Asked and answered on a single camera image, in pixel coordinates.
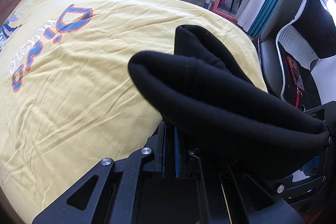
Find black pants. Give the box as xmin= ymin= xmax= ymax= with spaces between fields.
xmin=128 ymin=25 xmax=330 ymax=180

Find yellow printed bed cover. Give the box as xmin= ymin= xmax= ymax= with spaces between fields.
xmin=1 ymin=0 xmax=266 ymax=223

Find grey white office chair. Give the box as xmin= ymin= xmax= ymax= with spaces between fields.
xmin=257 ymin=0 xmax=335 ymax=111

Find red lanyard card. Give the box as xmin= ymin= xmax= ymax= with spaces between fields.
xmin=286 ymin=56 xmax=305 ymax=109

